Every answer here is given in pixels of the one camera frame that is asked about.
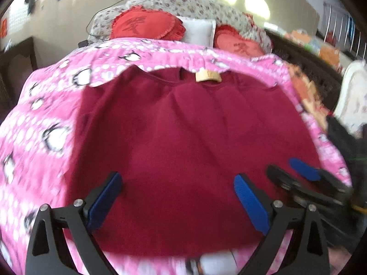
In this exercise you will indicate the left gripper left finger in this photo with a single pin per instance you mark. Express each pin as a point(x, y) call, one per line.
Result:
point(48, 251)

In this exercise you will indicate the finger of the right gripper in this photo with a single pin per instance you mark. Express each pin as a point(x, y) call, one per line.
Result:
point(283, 180)
point(318, 175)

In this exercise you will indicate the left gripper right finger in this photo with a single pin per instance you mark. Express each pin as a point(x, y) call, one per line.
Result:
point(307, 252)

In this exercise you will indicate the dark red long-sleeve sweater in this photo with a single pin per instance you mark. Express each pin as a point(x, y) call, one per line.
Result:
point(178, 145)

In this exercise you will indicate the black garment on chair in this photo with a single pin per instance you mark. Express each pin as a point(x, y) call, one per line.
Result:
point(352, 149)

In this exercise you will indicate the white floral upholstered chair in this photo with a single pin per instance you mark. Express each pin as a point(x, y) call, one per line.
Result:
point(351, 106)

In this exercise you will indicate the orange patterned cloth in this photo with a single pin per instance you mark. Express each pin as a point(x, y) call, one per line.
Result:
point(308, 95)

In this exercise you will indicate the pink penguin print blanket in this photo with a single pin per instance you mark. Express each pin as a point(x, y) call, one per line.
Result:
point(37, 137)

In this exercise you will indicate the metal stair railing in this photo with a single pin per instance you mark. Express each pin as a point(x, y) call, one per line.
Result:
point(340, 29)

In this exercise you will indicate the right red heart pillow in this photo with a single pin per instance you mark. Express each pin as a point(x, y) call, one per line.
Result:
point(227, 38)

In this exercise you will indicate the red heart pillow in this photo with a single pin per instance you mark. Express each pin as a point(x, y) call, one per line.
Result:
point(143, 23)
point(227, 38)

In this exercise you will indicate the white square pillow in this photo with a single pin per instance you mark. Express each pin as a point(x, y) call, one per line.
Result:
point(198, 31)

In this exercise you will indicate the dark wooden side cabinet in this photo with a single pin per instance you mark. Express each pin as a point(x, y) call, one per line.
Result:
point(16, 65)

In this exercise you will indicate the floral padded headboard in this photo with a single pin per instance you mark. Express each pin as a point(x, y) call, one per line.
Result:
point(223, 14)

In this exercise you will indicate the left red heart pillow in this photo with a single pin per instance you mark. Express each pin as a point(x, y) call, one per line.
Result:
point(143, 23)

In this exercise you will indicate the dark carved wooden bed frame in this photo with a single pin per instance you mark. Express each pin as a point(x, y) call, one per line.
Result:
point(327, 80)

